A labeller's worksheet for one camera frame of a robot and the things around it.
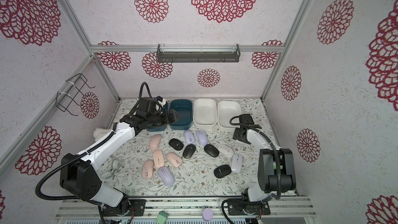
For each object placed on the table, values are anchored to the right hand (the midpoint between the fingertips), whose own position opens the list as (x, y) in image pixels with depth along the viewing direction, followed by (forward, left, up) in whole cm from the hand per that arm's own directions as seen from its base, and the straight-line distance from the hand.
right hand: (240, 134), depth 93 cm
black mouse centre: (-9, +31, -5) cm, 33 cm away
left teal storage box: (+5, +50, -2) cm, 51 cm away
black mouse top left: (-6, +38, -3) cm, 39 cm away
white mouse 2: (-16, +3, -6) cm, 17 cm away
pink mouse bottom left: (-21, +52, -2) cm, 56 cm away
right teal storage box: (+22, +36, -2) cm, 42 cm away
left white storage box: (+24, +21, -8) cm, 33 cm away
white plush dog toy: (-3, +84, +4) cm, 84 cm away
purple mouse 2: (-1, +23, -4) cm, 23 cm away
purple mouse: (-1, +31, -2) cm, 31 cm away
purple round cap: (-42, +20, +3) cm, 46 cm away
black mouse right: (-8, +18, -5) cm, 20 cm away
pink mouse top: (-4, +52, -4) cm, 53 cm away
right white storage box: (+26, +5, -9) cm, 28 cm away
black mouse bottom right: (-21, +12, -4) cm, 24 cm away
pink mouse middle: (-15, +47, -3) cm, 50 cm away
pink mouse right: (-16, +37, -3) cm, 41 cm away
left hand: (-1, +37, +16) cm, 40 cm away
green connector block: (-43, +40, -3) cm, 59 cm away
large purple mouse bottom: (-25, +41, -3) cm, 48 cm away
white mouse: (-9, +9, -4) cm, 13 cm away
